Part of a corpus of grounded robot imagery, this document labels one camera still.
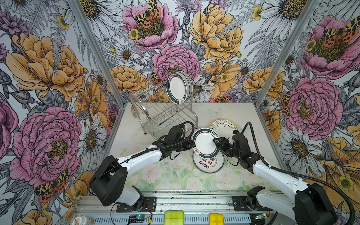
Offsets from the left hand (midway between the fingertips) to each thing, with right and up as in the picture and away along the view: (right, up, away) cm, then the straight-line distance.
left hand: (194, 147), depth 82 cm
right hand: (+12, +1, +2) cm, 13 cm away
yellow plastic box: (+10, -33, -12) cm, 36 cm away
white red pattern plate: (+9, -12, +5) cm, 16 cm away
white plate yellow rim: (+23, +9, +20) cm, 32 cm away
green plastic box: (-11, -31, -13) cm, 36 cm away
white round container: (-50, -27, -21) cm, 61 cm away
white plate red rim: (+6, 0, +2) cm, 7 cm away
